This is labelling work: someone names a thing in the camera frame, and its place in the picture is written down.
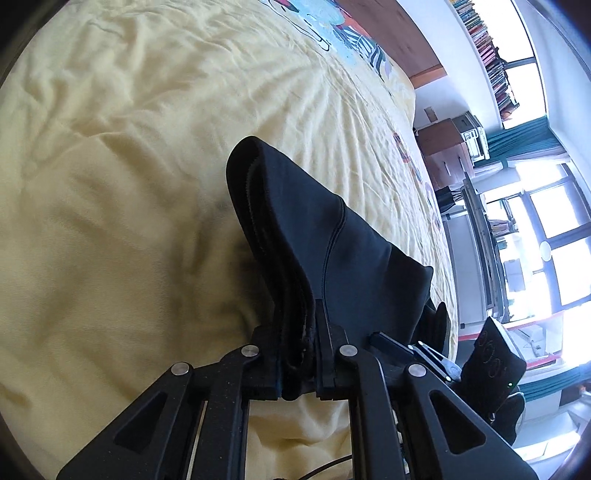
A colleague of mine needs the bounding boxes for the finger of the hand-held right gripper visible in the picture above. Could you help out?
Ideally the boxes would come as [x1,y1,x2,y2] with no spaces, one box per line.
[370,332,416,367]
[409,340,462,384]

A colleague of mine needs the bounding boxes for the wooden headboard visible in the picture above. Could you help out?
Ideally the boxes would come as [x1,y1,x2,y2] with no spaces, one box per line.
[332,0,446,90]

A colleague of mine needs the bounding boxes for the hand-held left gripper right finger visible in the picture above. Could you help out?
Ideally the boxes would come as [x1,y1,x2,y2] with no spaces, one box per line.
[314,299,539,480]

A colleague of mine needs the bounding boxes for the black pants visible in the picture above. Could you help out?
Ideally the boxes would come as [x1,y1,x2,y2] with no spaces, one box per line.
[226,136,451,401]

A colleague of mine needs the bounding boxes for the black bag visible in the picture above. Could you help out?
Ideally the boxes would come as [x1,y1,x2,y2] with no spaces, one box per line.
[434,185,467,213]

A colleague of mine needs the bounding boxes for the white printer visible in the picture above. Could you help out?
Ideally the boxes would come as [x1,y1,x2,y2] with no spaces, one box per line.
[452,111,490,162]

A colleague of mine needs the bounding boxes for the row of books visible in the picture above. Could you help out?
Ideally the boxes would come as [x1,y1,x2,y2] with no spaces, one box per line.
[450,0,520,121]

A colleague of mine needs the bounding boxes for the yellow printed blanket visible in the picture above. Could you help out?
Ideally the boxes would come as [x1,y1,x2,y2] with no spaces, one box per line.
[0,0,455,480]

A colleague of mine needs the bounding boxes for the desk with dark frame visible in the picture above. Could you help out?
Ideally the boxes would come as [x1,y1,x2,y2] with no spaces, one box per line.
[462,173,509,324]

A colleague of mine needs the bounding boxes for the wooden dresser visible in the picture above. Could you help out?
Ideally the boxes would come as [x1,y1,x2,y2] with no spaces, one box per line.
[418,117,476,195]

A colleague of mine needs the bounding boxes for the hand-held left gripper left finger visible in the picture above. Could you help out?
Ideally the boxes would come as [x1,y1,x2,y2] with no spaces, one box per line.
[55,323,282,480]

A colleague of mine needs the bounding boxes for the teal curtain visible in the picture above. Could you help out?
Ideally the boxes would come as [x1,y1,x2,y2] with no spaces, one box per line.
[485,115,564,162]
[522,364,583,403]

